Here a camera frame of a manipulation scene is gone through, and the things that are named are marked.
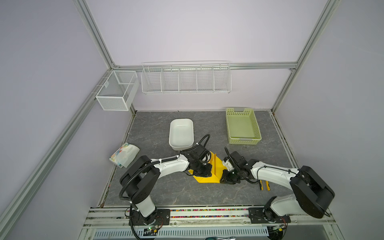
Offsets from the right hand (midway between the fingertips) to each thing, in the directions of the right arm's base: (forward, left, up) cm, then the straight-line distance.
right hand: (221, 182), depth 85 cm
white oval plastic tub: (+33, +26, 0) cm, 42 cm away
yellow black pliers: (-2, -22, +1) cm, 22 cm away
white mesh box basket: (+48, +65, +29) cm, 86 cm away
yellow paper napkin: (+9, +1, +2) cm, 9 cm away
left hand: (+1, +6, +4) cm, 7 cm away
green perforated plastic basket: (+42, -19, 0) cm, 46 cm away
